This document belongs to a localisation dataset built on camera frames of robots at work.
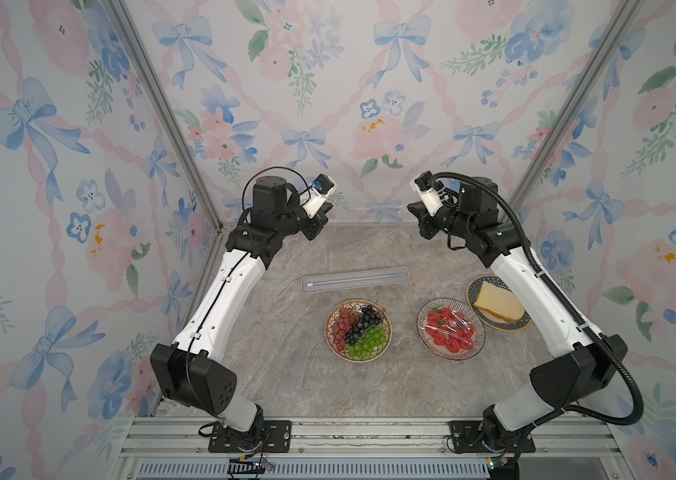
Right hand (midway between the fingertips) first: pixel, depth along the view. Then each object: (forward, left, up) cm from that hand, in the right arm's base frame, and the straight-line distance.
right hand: (415, 202), depth 75 cm
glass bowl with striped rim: (-24, -10, -34) cm, 43 cm away
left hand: (-2, +22, +2) cm, 22 cm away
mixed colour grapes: (-20, +14, -33) cm, 40 cm away
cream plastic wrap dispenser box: (-3, +15, -30) cm, 33 cm away
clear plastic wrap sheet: (+20, +10, -36) cm, 42 cm away
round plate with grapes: (-10, +14, -34) cm, 38 cm away
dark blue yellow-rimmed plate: (-13, -28, -36) cm, 47 cm away
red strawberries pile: (-18, -13, -32) cm, 40 cm away
